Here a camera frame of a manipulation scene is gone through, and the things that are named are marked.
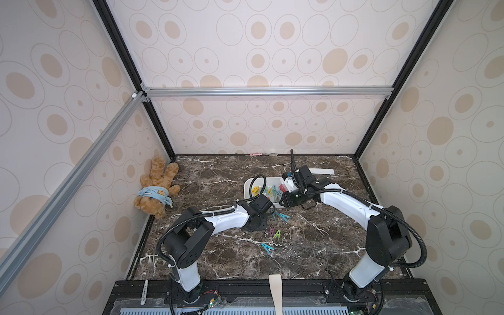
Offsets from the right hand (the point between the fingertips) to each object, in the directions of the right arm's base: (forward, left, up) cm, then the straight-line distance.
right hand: (288, 200), depth 88 cm
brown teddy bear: (+2, +62, +2) cm, 62 cm away
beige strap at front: (-34, +5, -10) cm, 35 cm away
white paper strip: (+27, -21, -10) cm, 36 cm away
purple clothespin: (-11, +7, -9) cm, 16 cm away
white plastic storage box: (+12, +8, -8) cm, 17 cm away
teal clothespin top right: (-4, +1, -9) cm, 10 cm away
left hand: (-9, +9, -8) cm, 15 cm away
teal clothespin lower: (-18, +9, -10) cm, 23 cm away
